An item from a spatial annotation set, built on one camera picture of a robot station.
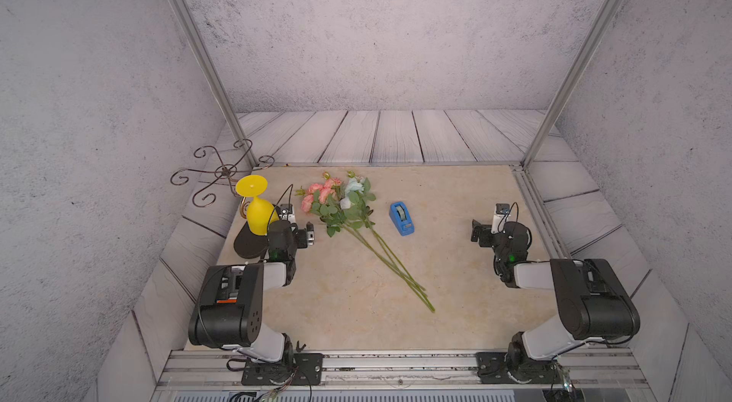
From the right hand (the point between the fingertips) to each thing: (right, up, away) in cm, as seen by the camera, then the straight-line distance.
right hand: (492, 219), depth 94 cm
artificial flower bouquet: (-49, +5, +9) cm, 50 cm away
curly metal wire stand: (-84, +18, -15) cm, 88 cm away
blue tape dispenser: (-29, 0, +5) cm, 30 cm away
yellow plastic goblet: (-67, +4, -20) cm, 70 cm away
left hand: (-63, -1, +1) cm, 63 cm away
